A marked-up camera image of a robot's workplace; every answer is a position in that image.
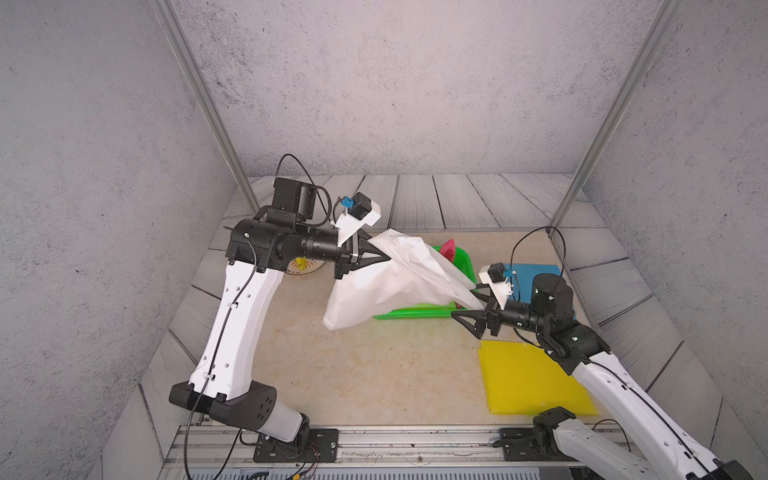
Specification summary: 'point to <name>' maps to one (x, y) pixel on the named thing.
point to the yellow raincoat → (525, 379)
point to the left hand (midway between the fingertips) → (390, 255)
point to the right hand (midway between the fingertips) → (463, 302)
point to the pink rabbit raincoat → (448, 249)
